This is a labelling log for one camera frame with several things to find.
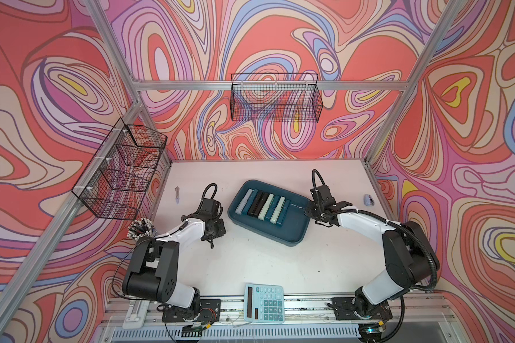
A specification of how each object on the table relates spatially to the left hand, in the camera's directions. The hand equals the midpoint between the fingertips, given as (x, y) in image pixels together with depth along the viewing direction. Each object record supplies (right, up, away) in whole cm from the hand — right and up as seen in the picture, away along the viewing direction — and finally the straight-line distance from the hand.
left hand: (222, 231), depth 92 cm
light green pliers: (+25, +9, +3) cm, 27 cm away
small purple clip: (-26, +17, +15) cm, 35 cm away
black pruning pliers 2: (+17, +12, +6) cm, 22 cm away
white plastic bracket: (-26, -23, -21) cm, 40 cm away
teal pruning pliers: (+12, +12, +6) cm, 18 cm away
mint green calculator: (+18, -21, -19) cm, 33 cm away
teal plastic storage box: (+32, 0, +1) cm, 32 cm away
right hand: (+39, +7, +1) cm, 40 cm away
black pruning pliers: (+14, +12, +6) cm, 20 cm away
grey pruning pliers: (+9, +12, +6) cm, 16 cm away
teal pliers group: (+28, +8, +4) cm, 29 cm away
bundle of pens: (-27, +5, -16) cm, 32 cm away
